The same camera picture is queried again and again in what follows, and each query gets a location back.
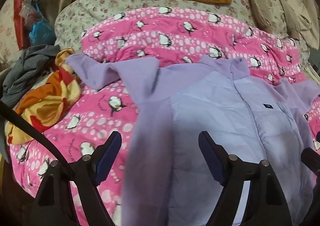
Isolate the blue plastic bag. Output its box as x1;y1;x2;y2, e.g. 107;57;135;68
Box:
29;3;57;46

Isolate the purple fleece jacket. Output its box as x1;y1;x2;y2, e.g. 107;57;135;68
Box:
66;55;320;226

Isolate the pink penguin print blanket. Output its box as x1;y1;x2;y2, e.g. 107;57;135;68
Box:
5;6;320;226

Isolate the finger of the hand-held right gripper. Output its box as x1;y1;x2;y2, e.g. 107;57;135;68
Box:
301;148;320;179

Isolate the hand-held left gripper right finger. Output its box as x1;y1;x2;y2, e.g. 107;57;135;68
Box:
198;131;293;226

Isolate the orange yellow red blanket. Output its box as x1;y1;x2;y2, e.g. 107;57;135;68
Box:
6;48;82;144

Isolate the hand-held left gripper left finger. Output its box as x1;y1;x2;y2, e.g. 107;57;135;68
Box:
31;131;123;226

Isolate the black cable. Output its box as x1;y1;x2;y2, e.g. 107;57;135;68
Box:
0;101;73;176

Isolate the red bag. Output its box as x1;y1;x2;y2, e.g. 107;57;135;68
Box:
14;0;28;49

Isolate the grey striped garment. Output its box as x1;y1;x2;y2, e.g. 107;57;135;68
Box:
1;45;62;109

